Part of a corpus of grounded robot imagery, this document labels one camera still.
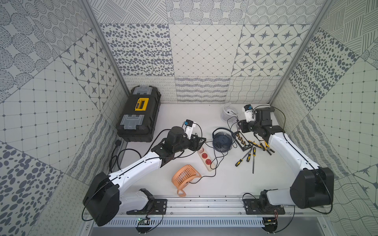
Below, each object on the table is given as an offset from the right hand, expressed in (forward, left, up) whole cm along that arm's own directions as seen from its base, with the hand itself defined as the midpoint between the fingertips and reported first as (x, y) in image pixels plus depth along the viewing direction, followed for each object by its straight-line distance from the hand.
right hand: (241, 124), depth 86 cm
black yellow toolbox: (+1, +63, +1) cm, 63 cm away
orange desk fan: (-29, +34, -5) cm, 45 cm away
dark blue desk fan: (-5, +10, -11) cm, 16 cm away
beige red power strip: (-16, +20, -15) cm, 30 cm away
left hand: (-10, +25, +4) cm, 27 cm away
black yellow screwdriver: (-16, 0, -17) cm, 24 cm away
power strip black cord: (-3, +82, -19) cm, 84 cm away
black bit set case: (-2, -4, -17) cm, 18 cm away
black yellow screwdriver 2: (-11, -10, -18) cm, 24 cm away
